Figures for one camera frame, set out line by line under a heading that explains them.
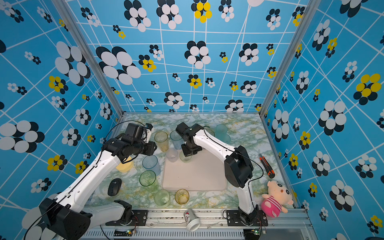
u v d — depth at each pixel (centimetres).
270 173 87
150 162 87
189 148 74
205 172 93
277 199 73
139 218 74
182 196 81
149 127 69
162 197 80
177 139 89
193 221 68
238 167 49
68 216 37
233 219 72
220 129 106
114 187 82
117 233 72
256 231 70
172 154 95
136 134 59
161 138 98
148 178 93
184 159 92
